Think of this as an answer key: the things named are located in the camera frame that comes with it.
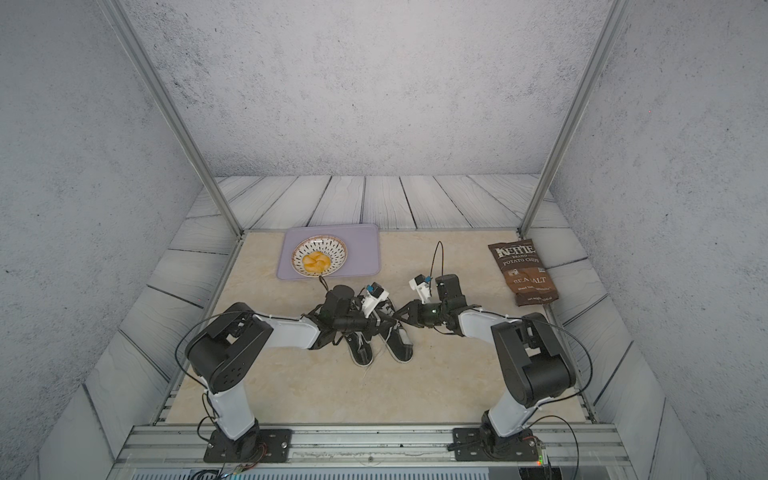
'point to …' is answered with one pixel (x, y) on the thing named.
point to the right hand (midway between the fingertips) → (398, 316)
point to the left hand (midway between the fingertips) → (397, 324)
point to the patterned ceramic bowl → (332, 246)
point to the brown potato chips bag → (522, 265)
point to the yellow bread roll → (316, 261)
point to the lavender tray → (363, 244)
